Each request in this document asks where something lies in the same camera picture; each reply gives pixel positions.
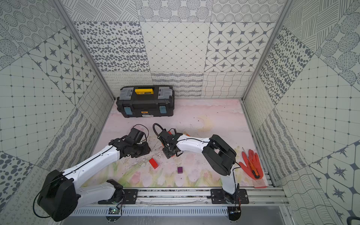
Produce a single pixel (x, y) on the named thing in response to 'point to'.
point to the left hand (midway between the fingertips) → (151, 151)
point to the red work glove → (260, 182)
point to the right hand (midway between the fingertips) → (172, 151)
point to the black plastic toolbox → (146, 101)
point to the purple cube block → (180, 170)
